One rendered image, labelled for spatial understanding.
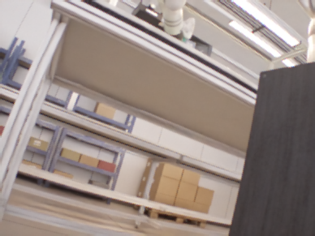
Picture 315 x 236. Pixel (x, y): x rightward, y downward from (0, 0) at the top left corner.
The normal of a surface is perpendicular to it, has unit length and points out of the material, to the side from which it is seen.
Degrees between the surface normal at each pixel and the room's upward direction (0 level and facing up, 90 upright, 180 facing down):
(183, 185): 90
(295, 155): 90
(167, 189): 90
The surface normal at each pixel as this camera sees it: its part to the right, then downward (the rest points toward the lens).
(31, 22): 0.45, -0.12
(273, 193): -0.75, -0.37
